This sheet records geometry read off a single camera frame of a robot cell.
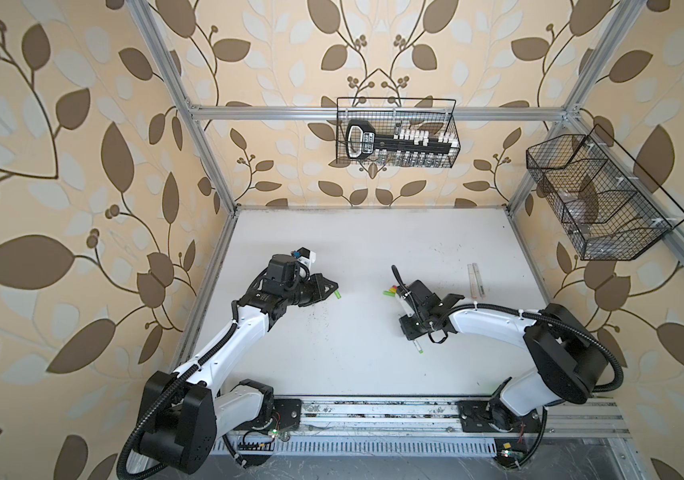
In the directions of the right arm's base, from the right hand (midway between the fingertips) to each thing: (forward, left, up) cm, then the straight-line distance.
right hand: (407, 330), depth 89 cm
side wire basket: (+15, -48, +35) cm, 61 cm away
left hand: (+6, +20, +17) cm, 27 cm away
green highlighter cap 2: (+12, +4, +1) cm, 13 cm away
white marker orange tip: (+12, -24, 0) cm, 27 cm away
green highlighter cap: (+5, +20, +14) cm, 25 cm away
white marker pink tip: (+16, -26, +1) cm, 31 cm away
